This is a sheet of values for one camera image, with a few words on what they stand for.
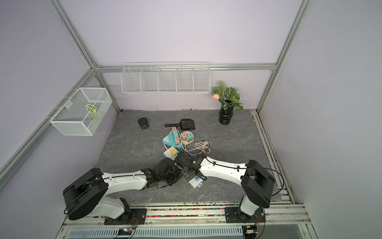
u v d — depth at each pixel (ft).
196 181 2.71
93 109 2.60
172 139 3.25
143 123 3.56
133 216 2.37
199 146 3.22
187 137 3.16
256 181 1.43
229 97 2.92
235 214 2.43
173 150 2.98
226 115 3.52
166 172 2.26
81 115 2.70
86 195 1.41
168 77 3.22
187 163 2.06
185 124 3.56
